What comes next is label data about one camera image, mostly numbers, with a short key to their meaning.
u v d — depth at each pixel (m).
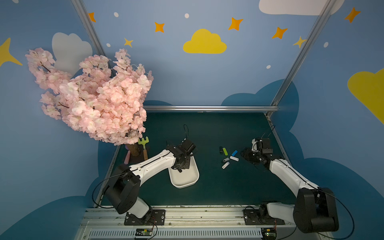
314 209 0.41
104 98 0.50
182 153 0.62
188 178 0.86
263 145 0.69
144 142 1.04
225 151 0.99
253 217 0.74
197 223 0.73
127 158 0.94
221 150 1.00
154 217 0.73
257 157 0.68
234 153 0.98
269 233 0.73
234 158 0.96
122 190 0.43
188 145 0.68
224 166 0.93
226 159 0.96
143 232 0.72
